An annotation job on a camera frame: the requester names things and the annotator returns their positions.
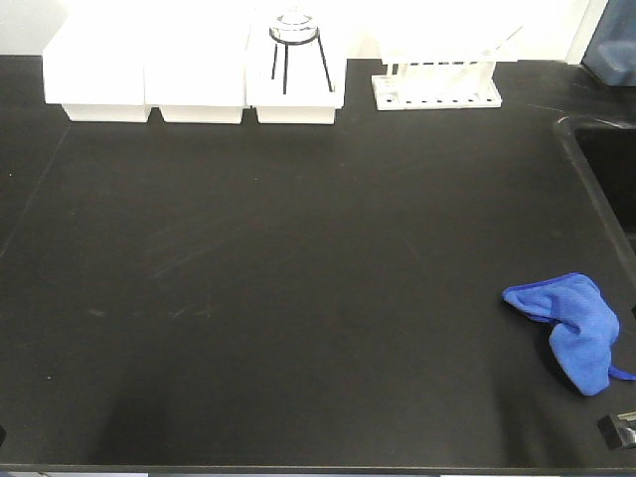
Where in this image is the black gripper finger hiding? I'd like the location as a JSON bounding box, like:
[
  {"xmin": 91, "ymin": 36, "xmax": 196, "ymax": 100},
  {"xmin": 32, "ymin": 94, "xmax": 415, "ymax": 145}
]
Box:
[{"xmin": 596, "ymin": 409, "xmax": 636, "ymax": 451}]

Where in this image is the blue microfibre cloth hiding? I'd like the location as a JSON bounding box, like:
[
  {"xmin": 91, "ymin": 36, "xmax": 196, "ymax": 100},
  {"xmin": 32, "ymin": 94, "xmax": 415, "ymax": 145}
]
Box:
[{"xmin": 501, "ymin": 271, "xmax": 636, "ymax": 398}]

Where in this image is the black bench sink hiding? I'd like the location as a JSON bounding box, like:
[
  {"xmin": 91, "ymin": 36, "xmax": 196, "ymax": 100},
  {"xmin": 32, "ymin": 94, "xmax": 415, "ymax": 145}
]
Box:
[{"xmin": 553, "ymin": 113, "xmax": 636, "ymax": 282}]

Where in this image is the white test tube rack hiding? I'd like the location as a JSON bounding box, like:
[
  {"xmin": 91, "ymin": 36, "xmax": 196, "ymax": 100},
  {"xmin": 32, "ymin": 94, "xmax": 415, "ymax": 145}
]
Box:
[{"xmin": 371, "ymin": 24, "xmax": 526, "ymax": 111}]

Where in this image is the blue-grey plastic container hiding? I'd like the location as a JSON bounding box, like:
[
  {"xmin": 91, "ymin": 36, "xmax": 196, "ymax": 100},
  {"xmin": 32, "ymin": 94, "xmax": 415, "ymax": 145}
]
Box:
[{"xmin": 580, "ymin": 0, "xmax": 636, "ymax": 87}]

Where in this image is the white plastic bin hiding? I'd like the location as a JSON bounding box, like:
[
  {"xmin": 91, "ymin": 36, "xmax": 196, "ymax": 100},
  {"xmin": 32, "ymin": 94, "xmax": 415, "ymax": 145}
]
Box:
[
  {"xmin": 42, "ymin": 9, "xmax": 151, "ymax": 123},
  {"xmin": 244, "ymin": 19, "xmax": 347, "ymax": 125},
  {"xmin": 143, "ymin": 14, "xmax": 249, "ymax": 124}
]

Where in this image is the clear glass flask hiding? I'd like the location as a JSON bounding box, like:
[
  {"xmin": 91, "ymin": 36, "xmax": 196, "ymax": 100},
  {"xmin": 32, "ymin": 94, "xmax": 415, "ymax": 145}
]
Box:
[{"xmin": 269, "ymin": 12, "xmax": 319, "ymax": 44}]

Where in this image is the black wire tripod stand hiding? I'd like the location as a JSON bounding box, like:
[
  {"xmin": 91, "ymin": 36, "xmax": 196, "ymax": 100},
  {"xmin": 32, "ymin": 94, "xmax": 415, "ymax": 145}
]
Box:
[{"xmin": 267, "ymin": 24, "xmax": 336, "ymax": 95}]

